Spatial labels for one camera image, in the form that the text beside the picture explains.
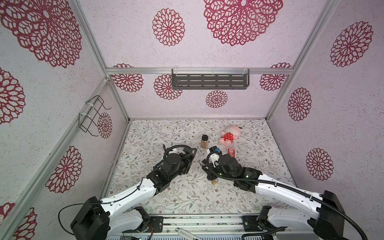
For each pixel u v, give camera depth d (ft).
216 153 2.16
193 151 2.39
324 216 1.27
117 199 1.48
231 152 3.28
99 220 1.29
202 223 2.47
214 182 2.88
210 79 3.14
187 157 2.24
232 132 3.41
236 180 1.82
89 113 2.49
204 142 3.26
